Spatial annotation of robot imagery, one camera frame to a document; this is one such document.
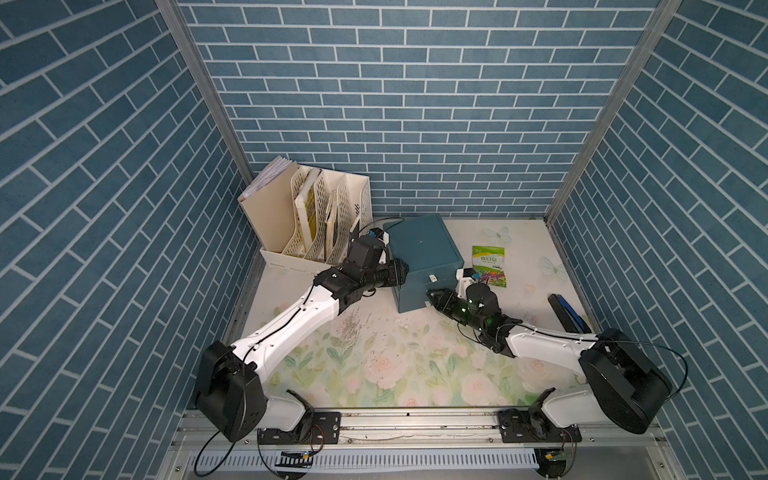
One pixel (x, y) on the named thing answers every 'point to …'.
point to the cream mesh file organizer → (326, 209)
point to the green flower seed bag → (488, 262)
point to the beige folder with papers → (268, 205)
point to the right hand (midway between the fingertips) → (431, 295)
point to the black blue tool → (570, 320)
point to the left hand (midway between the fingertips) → (410, 271)
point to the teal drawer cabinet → (432, 254)
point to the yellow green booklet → (310, 203)
